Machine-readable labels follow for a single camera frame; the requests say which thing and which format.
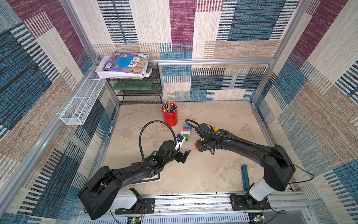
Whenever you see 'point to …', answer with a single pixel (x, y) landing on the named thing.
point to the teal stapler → (245, 177)
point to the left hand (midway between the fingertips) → (184, 146)
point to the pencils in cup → (168, 108)
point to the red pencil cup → (170, 119)
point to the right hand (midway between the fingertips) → (204, 146)
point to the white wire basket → (78, 110)
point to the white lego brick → (183, 132)
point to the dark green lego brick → (186, 136)
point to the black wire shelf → (147, 90)
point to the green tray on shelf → (132, 85)
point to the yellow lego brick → (216, 129)
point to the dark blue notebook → (156, 177)
